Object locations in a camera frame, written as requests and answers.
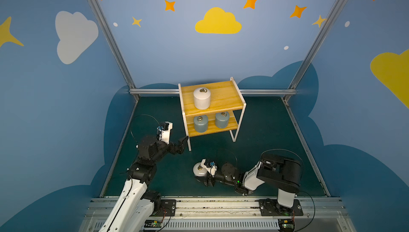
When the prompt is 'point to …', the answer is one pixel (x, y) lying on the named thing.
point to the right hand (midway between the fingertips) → (200, 168)
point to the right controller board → (286, 225)
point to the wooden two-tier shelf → (209, 108)
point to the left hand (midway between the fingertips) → (179, 132)
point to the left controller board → (153, 223)
